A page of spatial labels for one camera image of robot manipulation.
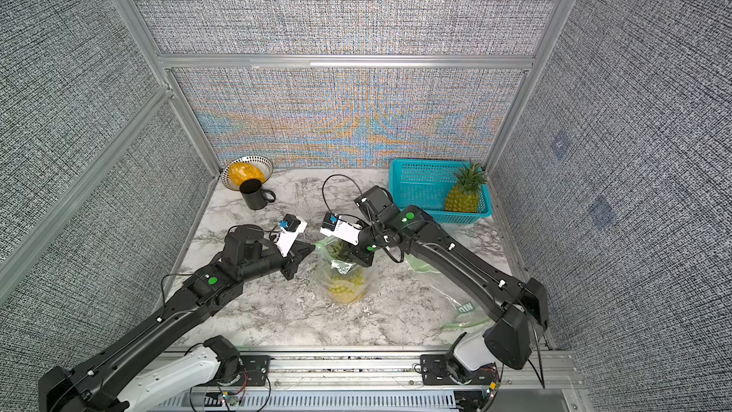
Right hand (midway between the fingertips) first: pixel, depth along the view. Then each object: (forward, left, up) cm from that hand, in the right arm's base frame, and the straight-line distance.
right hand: (343, 243), depth 72 cm
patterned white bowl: (+50, +37, -22) cm, 66 cm away
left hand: (0, +7, -1) cm, 7 cm away
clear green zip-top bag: (-13, -33, -15) cm, 39 cm away
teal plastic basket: (+39, -29, -23) cm, 54 cm away
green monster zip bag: (-6, +5, -2) cm, 8 cm away
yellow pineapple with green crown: (+23, -38, -11) cm, 46 cm away
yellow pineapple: (-7, -1, -6) cm, 9 cm away
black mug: (+29, +35, -18) cm, 48 cm away
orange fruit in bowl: (+40, +43, -17) cm, 61 cm away
